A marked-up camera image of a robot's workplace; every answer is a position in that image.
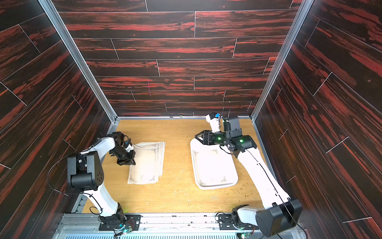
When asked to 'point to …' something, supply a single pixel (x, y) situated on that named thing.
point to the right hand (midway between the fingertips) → (202, 135)
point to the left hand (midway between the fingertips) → (136, 162)
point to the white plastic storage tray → (228, 162)
